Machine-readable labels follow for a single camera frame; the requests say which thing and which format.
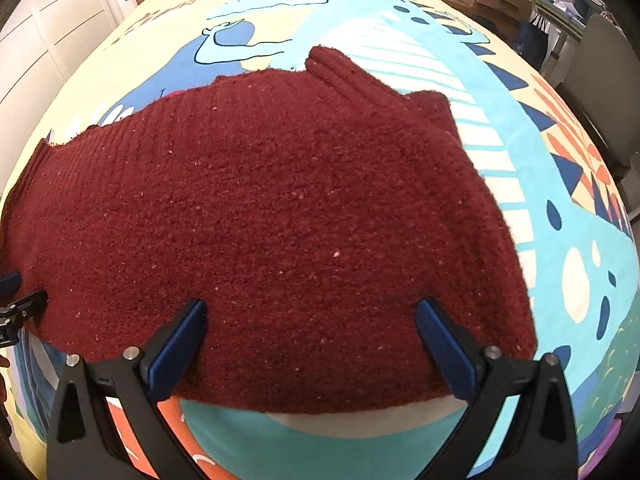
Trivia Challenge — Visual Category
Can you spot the dark red knitted sweater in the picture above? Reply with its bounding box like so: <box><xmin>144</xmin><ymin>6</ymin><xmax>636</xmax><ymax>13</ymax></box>
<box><xmin>1</xmin><ymin>47</ymin><xmax>537</xmax><ymax>414</ymax></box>

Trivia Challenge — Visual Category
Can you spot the white wardrobe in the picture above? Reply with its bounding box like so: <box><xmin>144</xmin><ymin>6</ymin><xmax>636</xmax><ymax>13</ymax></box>
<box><xmin>1</xmin><ymin>0</ymin><xmax>136</xmax><ymax>183</ymax></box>

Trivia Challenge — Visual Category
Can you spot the grey chair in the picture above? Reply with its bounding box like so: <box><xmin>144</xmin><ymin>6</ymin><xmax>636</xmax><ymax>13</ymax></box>
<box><xmin>556</xmin><ymin>15</ymin><xmax>639</xmax><ymax>183</ymax></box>

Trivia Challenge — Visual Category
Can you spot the dark blue bag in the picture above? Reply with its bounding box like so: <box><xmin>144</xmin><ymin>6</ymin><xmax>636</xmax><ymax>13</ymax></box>
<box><xmin>512</xmin><ymin>16</ymin><xmax>549</xmax><ymax>70</ymax></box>

